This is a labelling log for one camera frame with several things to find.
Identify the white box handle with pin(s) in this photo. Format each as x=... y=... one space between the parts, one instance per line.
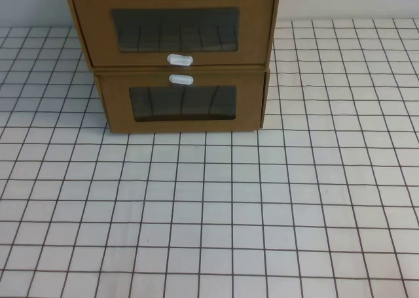
x=181 y=79
x=179 y=60

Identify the white grid tablecloth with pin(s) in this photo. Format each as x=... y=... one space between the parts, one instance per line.
x=321 y=202

